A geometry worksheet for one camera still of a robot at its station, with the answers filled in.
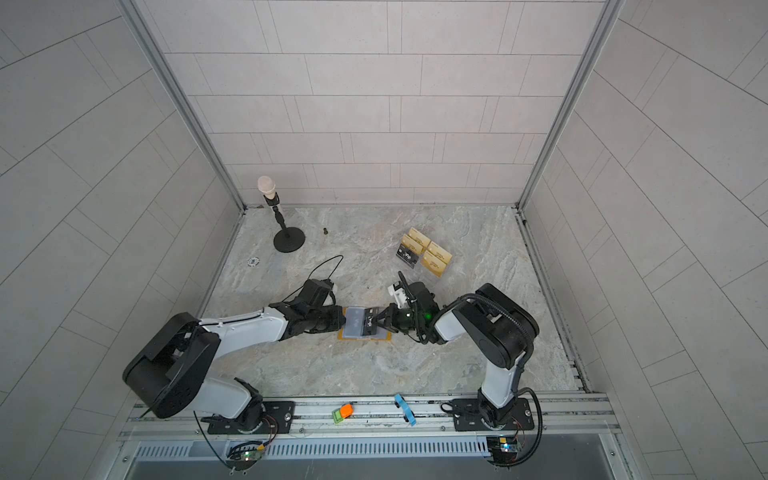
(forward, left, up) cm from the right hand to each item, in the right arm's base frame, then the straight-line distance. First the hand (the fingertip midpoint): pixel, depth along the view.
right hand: (374, 324), depth 86 cm
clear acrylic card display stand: (+22, -14, +7) cm, 27 cm away
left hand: (+3, +7, -2) cm, 8 cm away
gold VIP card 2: (+19, -21, +8) cm, 29 cm away
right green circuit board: (-31, -30, -3) cm, 43 cm away
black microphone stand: (+33, +31, +2) cm, 45 cm away
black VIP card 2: (+21, -11, +4) cm, 24 cm away
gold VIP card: (+25, -15, +8) cm, 30 cm away
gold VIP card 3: (+23, -13, +7) cm, 28 cm away
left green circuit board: (-29, +29, +1) cm, 41 cm away
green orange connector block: (-22, +7, +1) cm, 23 cm away
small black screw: (+36, +18, +1) cm, 40 cm away
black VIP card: (0, +1, +1) cm, 2 cm away
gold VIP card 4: (+16, -19, +5) cm, 25 cm away
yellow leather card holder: (-1, +6, 0) cm, 6 cm away
